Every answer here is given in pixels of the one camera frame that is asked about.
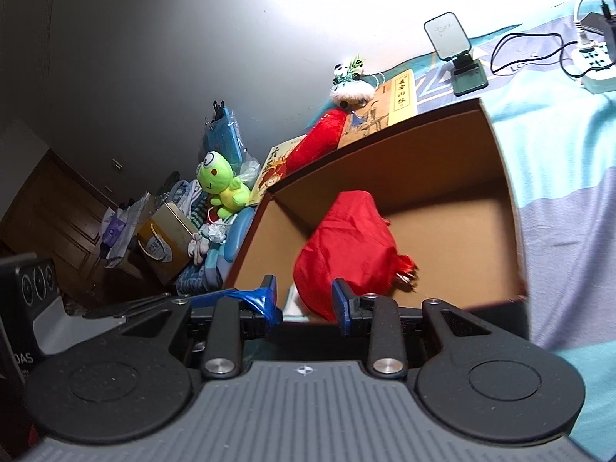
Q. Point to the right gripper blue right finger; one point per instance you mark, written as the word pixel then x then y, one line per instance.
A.
pixel 342 297

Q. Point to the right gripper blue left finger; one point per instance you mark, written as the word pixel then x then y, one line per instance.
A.
pixel 262 301

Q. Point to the red cloth bag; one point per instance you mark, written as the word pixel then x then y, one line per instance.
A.
pixel 352 242

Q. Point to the small white plush toy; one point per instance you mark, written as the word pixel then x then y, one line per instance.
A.
pixel 198 248

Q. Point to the gold cardboard box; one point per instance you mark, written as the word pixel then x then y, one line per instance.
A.
pixel 164 240

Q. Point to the orange cartoon book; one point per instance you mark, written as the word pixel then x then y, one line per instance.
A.
pixel 274 169

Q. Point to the green frog plush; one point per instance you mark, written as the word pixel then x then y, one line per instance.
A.
pixel 217 178

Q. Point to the brown cardboard box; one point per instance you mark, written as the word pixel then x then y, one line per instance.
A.
pixel 440 181

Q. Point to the red chili plush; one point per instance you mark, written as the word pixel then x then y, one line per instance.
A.
pixel 322 139

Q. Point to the blue plastic package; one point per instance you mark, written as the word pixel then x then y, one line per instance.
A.
pixel 223 136

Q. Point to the tan classical book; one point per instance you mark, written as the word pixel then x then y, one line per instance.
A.
pixel 393 102

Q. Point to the panda white plush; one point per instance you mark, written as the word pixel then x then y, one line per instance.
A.
pixel 348 89

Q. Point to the small mirror on stand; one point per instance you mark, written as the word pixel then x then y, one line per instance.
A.
pixel 452 45

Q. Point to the blue striped bed sheet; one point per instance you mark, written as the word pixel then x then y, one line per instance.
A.
pixel 558 141

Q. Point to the white power strip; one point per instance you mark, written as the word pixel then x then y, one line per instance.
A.
pixel 593 66

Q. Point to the black power adapter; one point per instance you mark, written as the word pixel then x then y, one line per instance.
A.
pixel 597 23

